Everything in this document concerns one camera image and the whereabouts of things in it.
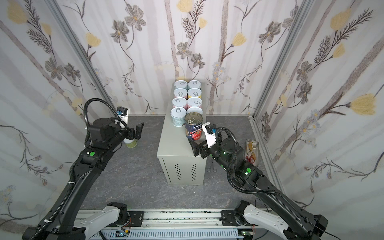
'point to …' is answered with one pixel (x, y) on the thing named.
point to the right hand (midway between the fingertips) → (198, 132)
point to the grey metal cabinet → (177, 165)
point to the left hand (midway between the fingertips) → (131, 115)
